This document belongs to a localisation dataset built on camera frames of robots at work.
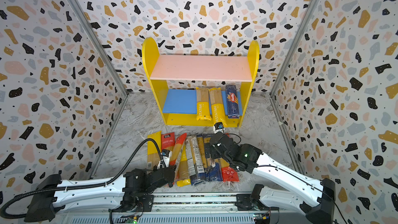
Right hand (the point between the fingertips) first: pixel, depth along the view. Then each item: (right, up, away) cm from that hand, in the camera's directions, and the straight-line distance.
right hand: (209, 143), depth 72 cm
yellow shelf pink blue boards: (-19, +17, +27) cm, 37 cm away
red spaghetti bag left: (-25, -3, +20) cm, 32 cm away
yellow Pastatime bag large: (-4, +23, +25) cm, 34 cm away
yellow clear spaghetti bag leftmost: (-31, -11, +15) cm, 36 cm away
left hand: (-16, -13, +5) cm, 21 cm away
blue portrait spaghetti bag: (+3, -18, +9) cm, 20 cm away
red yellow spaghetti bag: (-17, -5, +9) cm, 20 cm away
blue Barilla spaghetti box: (+14, +20, +20) cm, 32 cm away
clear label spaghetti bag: (-6, -13, +10) cm, 17 cm away
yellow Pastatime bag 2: (-13, -20, +6) cm, 25 cm away
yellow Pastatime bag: (+5, +17, +20) cm, 27 cm away
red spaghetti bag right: (+11, -19, +9) cm, 23 cm away
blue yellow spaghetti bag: (-1, -14, +13) cm, 19 cm away
